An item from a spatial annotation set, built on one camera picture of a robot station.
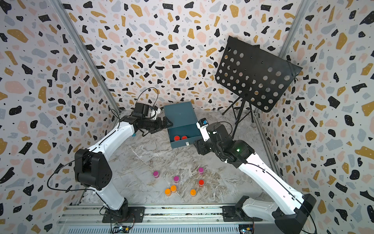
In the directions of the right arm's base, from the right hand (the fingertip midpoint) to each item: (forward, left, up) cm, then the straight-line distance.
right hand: (198, 140), depth 70 cm
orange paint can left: (-17, +17, -26) cm, 35 cm away
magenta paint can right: (-4, -1, -27) cm, 27 cm away
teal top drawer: (+15, +5, -12) cm, 19 cm away
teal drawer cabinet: (+24, +12, -6) cm, 27 cm away
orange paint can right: (-17, +3, -26) cm, 31 cm away
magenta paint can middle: (-9, +13, -26) cm, 31 cm away
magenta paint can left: (-7, +25, -26) cm, 37 cm away
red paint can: (-11, -2, -26) cm, 28 cm away
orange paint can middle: (-15, +14, -26) cm, 33 cm away
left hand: (+15, +18, -7) cm, 25 cm away
